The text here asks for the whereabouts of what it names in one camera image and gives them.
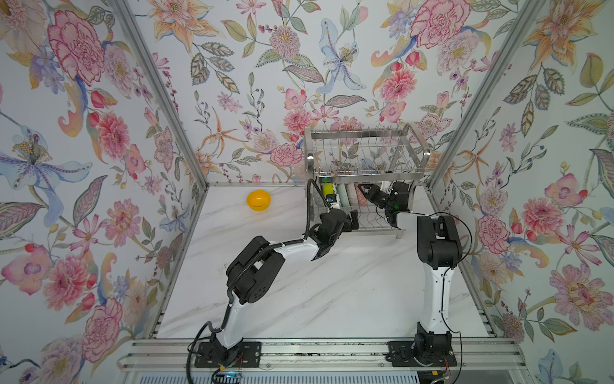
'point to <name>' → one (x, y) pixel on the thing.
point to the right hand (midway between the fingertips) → (359, 185)
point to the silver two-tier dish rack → (336, 160)
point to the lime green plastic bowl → (328, 189)
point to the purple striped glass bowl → (352, 197)
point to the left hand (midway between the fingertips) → (352, 213)
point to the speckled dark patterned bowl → (361, 199)
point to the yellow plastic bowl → (258, 200)
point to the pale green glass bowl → (343, 194)
